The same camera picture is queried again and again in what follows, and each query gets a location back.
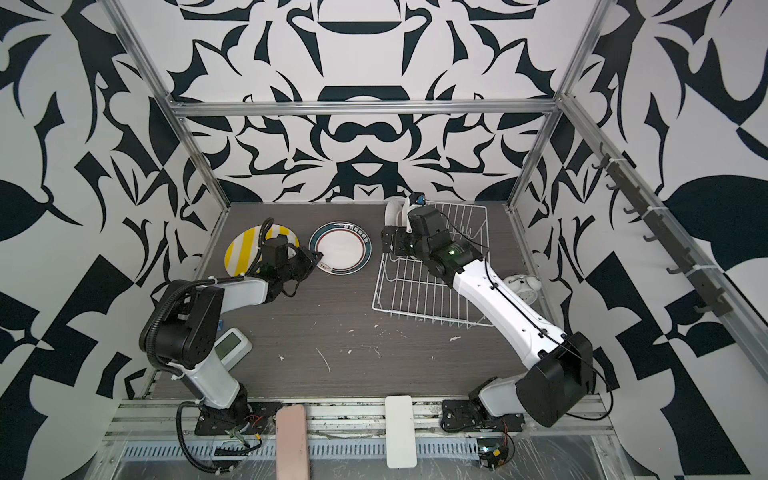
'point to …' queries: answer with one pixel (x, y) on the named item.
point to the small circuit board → (492, 452)
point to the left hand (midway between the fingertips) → (321, 247)
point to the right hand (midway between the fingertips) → (396, 228)
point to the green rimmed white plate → (346, 247)
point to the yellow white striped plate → (242, 250)
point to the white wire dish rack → (406, 287)
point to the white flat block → (400, 432)
